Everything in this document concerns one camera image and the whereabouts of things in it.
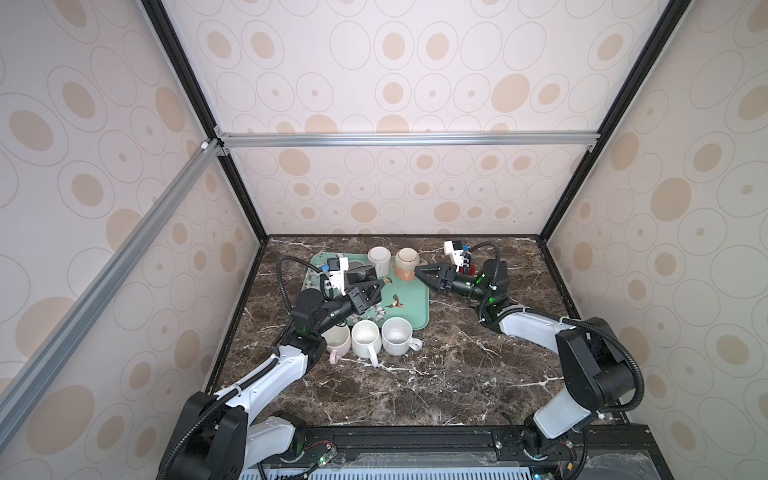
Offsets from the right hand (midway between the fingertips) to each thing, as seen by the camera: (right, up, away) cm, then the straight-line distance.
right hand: (417, 277), depth 77 cm
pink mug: (-23, -20, +13) cm, 33 cm away
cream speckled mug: (-5, -19, +16) cm, 25 cm away
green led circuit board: (-22, -43, -5) cm, 48 cm away
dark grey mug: (-15, +1, +1) cm, 15 cm away
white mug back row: (-10, +5, +26) cm, 29 cm away
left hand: (-7, -2, -6) cm, 9 cm away
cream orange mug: (-2, +5, +24) cm, 24 cm away
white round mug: (-14, -18, +6) cm, 23 cm away
